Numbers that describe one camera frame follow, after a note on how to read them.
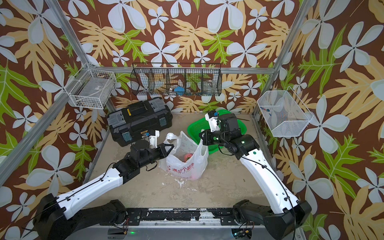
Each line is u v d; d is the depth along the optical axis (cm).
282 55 85
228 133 52
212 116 61
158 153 66
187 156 88
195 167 78
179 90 95
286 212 37
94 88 86
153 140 69
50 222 39
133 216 74
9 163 50
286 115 82
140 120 94
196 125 104
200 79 98
